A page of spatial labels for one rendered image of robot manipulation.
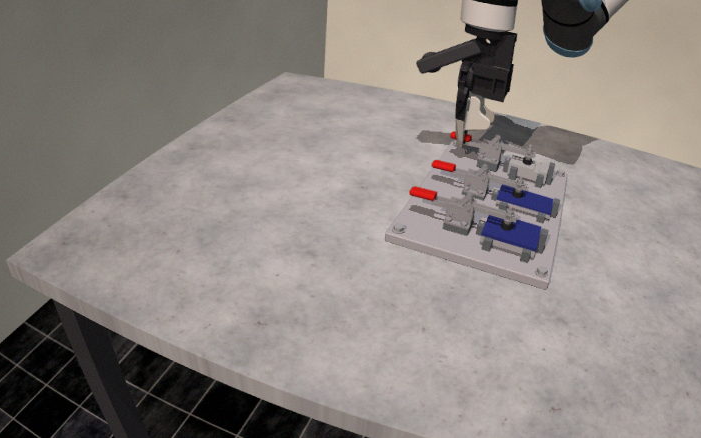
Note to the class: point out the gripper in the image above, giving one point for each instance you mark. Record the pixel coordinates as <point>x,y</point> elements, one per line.
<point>495,63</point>

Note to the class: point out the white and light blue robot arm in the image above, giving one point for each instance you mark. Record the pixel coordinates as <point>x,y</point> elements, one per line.
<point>569,27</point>

